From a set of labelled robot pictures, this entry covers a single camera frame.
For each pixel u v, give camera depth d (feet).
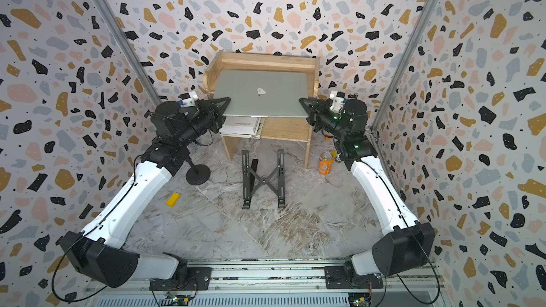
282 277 2.49
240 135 2.82
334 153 1.88
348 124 1.72
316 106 2.02
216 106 2.01
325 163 3.19
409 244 1.32
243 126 2.74
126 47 2.84
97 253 1.22
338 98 2.16
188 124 1.85
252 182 3.11
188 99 2.06
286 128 3.04
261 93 2.26
